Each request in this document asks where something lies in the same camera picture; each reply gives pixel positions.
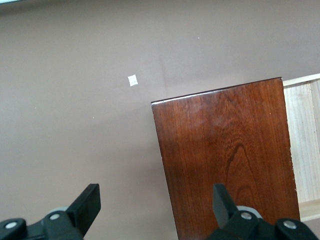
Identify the dark brown wooden cabinet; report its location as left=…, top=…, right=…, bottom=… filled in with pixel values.
left=150, top=77, right=301, bottom=240

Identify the small square tape patch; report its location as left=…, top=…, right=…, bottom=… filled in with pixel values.
left=127, top=74, right=139, bottom=88

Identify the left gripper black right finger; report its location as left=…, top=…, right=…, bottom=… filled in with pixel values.
left=204, top=183, right=320, bottom=240

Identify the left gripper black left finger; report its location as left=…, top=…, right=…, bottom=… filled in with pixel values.
left=0, top=183, right=102, bottom=240

